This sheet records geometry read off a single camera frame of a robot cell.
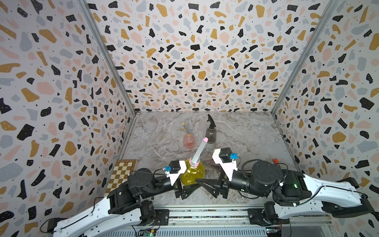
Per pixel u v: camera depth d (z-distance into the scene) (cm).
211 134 98
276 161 95
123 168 88
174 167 43
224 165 39
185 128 90
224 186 39
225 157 37
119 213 44
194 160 41
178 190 46
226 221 73
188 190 50
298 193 37
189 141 108
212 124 90
